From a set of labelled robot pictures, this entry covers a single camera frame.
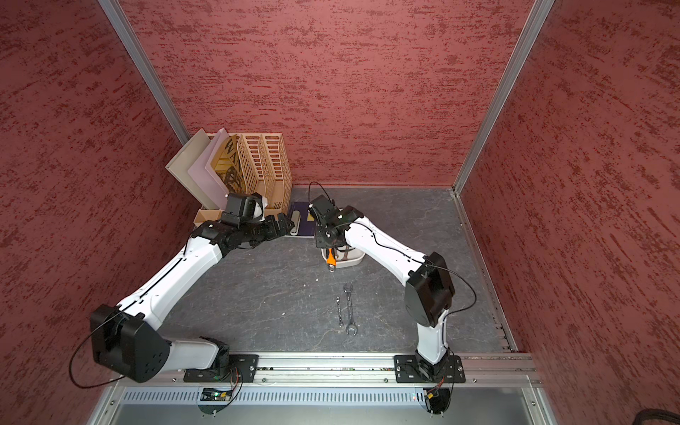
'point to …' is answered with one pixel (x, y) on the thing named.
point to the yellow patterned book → (227, 166)
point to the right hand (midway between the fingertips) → (327, 245)
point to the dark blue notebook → (307, 223)
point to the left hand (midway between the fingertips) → (282, 233)
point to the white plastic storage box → (346, 256)
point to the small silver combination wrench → (341, 323)
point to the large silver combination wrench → (348, 289)
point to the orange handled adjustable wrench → (331, 259)
